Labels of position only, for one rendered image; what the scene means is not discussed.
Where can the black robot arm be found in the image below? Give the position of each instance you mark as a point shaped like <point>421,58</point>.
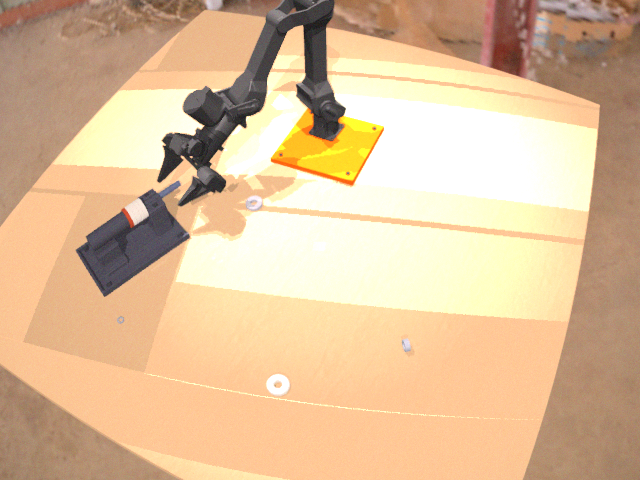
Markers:
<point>223,110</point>

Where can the light blue cylinder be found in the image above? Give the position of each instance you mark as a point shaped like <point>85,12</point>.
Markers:
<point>170,188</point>

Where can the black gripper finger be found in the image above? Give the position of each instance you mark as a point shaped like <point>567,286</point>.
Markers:
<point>170,162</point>
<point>196,189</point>

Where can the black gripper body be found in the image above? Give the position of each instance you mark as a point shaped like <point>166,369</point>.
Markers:
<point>209,177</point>

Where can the grey metal washer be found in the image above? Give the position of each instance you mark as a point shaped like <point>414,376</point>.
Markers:
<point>254,207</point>

